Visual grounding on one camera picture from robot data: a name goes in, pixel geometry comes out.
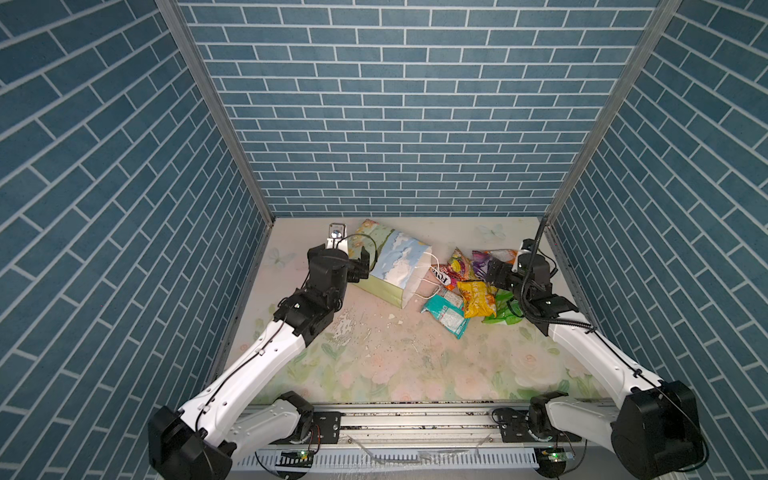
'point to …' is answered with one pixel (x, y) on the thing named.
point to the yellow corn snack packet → (479, 298)
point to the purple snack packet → (480, 259)
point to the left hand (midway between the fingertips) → (347, 247)
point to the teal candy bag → (449, 310)
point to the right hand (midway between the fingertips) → (501, 262)
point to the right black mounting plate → (514, 427)
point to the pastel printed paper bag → (399, 264)
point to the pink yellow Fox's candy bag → (460, 267)
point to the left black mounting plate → (326, 427)
